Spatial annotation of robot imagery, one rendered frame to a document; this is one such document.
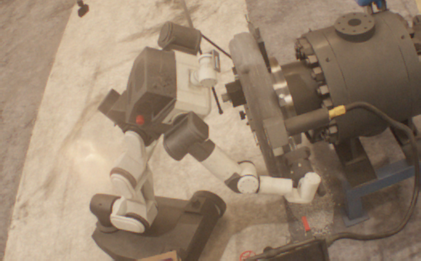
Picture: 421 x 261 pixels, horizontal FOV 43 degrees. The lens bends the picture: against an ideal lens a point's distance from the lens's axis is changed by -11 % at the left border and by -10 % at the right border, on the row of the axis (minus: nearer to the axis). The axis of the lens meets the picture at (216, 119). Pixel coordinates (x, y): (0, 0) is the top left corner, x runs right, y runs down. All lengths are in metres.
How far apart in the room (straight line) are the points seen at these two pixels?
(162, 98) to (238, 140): 1.63
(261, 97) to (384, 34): 0.71
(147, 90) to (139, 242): 1.22
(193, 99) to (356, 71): 0.86
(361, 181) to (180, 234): 0.96
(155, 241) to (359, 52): 1.42
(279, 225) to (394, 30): 1.21
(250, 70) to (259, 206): 0.96
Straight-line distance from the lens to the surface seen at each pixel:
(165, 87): 2.13
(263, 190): 2.24
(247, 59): 2.63
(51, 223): 3.78
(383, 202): 3.15
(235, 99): 2.78
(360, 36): 2.74
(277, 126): 2.46
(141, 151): 2.52
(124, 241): 3.17
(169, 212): 3.20
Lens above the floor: 2.40
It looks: 38 degrees down
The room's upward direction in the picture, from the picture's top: 19 degrees counter-clockwise
